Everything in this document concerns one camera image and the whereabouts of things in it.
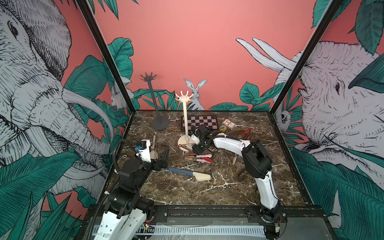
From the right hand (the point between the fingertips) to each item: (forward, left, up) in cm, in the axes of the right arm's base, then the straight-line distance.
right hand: (194, 146), depth 96 cm
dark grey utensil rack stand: (+23, +28, -3) cm, 36 cm away
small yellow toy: (+18, -21, -3) cm, 28 cm away
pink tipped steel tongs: (-7, -4, -2) cm, 9 cm away
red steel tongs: (+1, +5, -3) cm, 6 cm away
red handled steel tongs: (+17, -41, -5) cm, 45 cm away
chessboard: (+23, -11, -1) cm, 26 cm away
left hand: (-15, +15, +24) cm, 32 cm away
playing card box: (+22, -26, -2) cm, 34 cm away
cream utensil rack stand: (+4, +7, -3) cm, 8 cm away
